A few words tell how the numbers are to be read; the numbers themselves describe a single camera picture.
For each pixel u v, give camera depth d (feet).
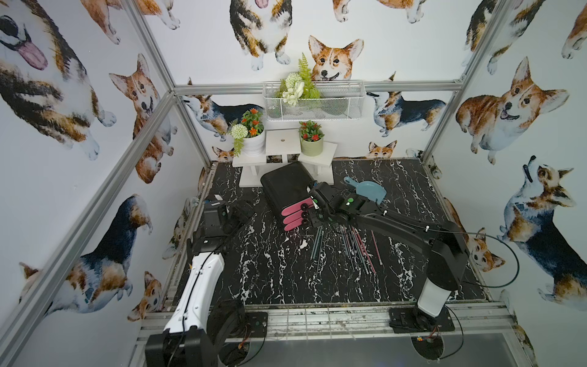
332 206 2.04
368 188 3.61
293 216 2.90
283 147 3.19
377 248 2.96
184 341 1.26
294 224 3.06
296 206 2.79
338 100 3.04
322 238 3.06
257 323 2.41
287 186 3.05
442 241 1.50
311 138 3.11
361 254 2.90
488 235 2.80
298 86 2.58
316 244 3.03
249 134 3.06
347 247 2.96
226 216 2.06
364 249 2.96
